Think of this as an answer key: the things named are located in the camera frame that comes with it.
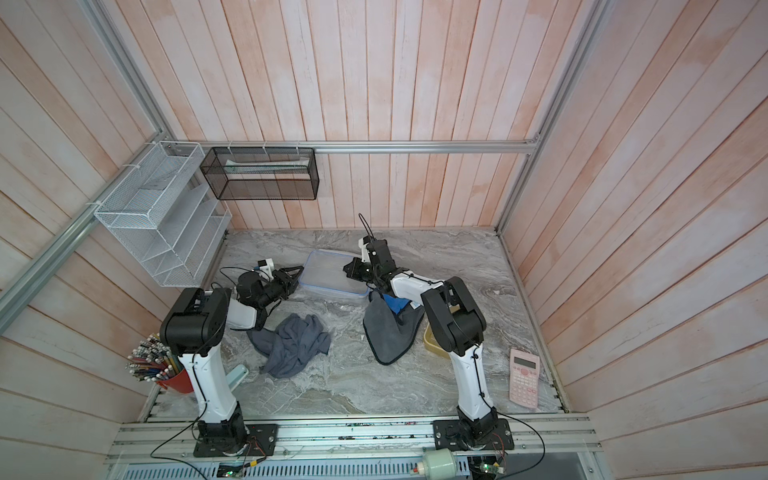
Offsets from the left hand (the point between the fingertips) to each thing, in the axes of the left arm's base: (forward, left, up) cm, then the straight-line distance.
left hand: (306, 270), depth 97 cm
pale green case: (-33, +15, -5) cm, 36 cm away
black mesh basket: (+31, +18, +17) cm, 39 cm away
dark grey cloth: (-24, +2, -5) cm, 25 cm away
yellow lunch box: (-24, -40, -2) cm, 47 cm away
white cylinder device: (-53, -37, +1) cm, 65 cm away
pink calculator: (-32, -65, -7) cm, 73 cm away
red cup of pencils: (-34, +29, +9) cm, 46 cm away
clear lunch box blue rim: (+6, -4, -7) cm, 10 cm away
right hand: (+1, -12, 0) cm, 12 cm away
